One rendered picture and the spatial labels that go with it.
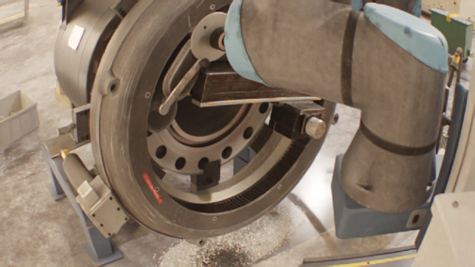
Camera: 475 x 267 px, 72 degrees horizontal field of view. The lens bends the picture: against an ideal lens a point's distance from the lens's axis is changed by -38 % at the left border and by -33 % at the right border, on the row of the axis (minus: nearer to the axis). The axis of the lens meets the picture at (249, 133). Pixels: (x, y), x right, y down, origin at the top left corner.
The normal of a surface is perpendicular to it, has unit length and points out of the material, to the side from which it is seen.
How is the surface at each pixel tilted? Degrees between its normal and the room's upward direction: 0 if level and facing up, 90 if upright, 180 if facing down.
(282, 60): 95
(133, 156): 90
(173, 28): 90
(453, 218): 0
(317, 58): 85
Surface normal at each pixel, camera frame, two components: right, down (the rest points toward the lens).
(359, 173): -0.81, -0.11
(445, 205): 0.03, -0.88
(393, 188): -0.21, 0.14
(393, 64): -0.58, 0.30
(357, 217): -0.04, 0.47
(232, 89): 0.67, 0.37
